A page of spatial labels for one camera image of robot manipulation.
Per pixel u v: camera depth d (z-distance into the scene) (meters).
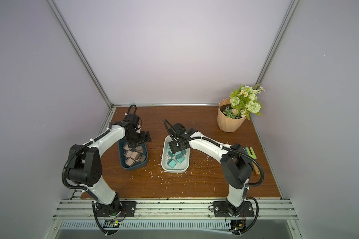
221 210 0.72
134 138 0.78
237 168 0.46
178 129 0.68
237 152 0.45
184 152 0.91
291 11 0.72
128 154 0.90
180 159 0.87
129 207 0.74
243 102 0.85
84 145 0.49
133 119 0.75
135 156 0.87
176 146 0.62
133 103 1.26
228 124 0.93
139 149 0.92
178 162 0.88
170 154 0.91
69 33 0.80
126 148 0.93
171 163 0.87
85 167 0.47
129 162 0.87
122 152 0.92
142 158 0.87
